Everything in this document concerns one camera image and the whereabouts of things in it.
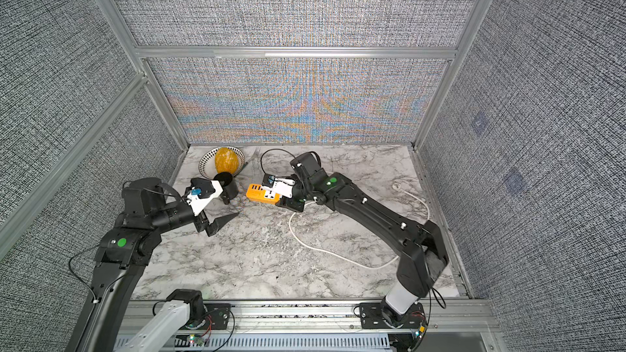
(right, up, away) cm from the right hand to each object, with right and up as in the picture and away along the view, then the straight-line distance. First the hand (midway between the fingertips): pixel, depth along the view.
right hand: (280, 186), depth 77 cm
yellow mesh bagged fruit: (-27, +9, +29) cm, 41 cm away
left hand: (-12, -1, -12) cm, 17 cm away
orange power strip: (-7, -2, -1) cm, 7 cm away
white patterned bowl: (-37, +8, +33) cm, 51 cm away
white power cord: (+46, -2, +25) cm, 52 cm away
